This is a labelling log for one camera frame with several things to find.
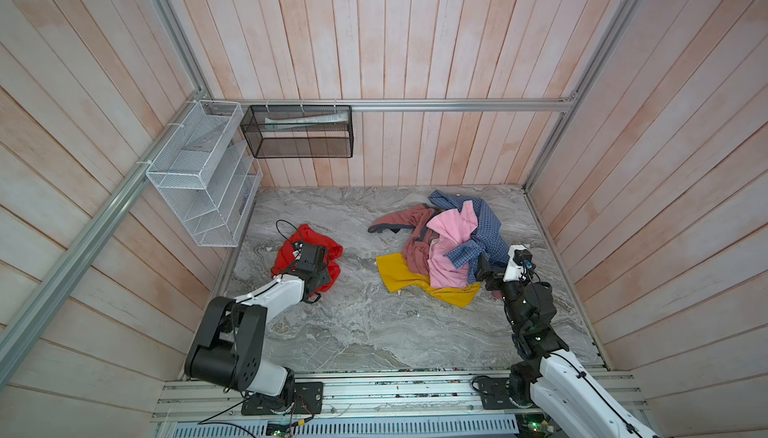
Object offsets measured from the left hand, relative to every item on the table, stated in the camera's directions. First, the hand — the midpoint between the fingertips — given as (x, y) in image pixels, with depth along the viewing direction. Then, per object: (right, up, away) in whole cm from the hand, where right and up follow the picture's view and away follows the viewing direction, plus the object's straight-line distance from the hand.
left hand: (315, 278), depth 93 cm
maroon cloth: (+33, +9, +2) cm, 34 cm away
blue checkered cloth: (+54, +13, -3) cm, 56 cm away
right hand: (+53, +10, -14) cm, 56 cm away
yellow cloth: (+26, 0, +2) cm, 27 cm away
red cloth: (-9, +7, -2) cm, 11 cm away
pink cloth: (+42, +16, -5) cm, 45 cm away
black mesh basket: (-9, +51, +13) cm, 53 cm away
